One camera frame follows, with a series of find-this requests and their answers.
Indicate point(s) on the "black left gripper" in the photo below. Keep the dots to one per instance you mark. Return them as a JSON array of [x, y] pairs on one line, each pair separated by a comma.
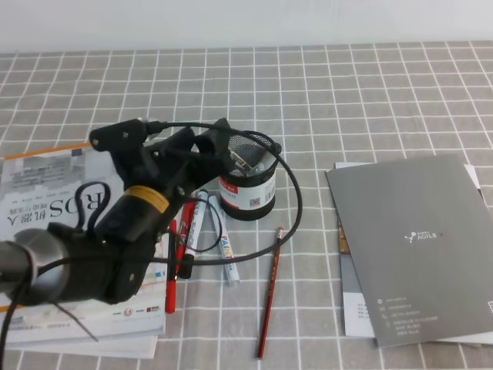
[[168, 166]]

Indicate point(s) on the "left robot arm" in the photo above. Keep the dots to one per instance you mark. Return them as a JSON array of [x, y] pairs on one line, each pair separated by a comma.
[[105, 255]]

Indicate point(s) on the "black mesh pen holder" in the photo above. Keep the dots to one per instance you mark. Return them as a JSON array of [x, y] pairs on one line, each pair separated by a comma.
[[250, 195]]

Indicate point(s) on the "red pen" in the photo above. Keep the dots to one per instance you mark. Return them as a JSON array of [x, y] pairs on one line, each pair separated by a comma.
[[170, 305]]

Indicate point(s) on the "white marker black cap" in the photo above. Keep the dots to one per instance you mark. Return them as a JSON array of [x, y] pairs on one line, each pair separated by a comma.
[[240, 162]]

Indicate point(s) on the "white marker dark cap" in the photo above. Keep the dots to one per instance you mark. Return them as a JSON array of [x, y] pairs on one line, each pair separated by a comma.
[[192, 221]]

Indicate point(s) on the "white paint marker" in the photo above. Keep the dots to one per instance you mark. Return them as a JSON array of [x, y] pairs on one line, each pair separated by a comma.
[[232, 274]]

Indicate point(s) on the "ROS robotics book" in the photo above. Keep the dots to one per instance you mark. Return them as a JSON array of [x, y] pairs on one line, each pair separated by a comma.
[[56, 186]]

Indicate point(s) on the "red pencil with eraser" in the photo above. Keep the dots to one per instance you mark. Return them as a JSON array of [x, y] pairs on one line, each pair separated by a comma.
[[269, 294]]

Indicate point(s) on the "white paper under brochure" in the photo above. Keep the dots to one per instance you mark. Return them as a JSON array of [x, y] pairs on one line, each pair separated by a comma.
[[357, 323]]

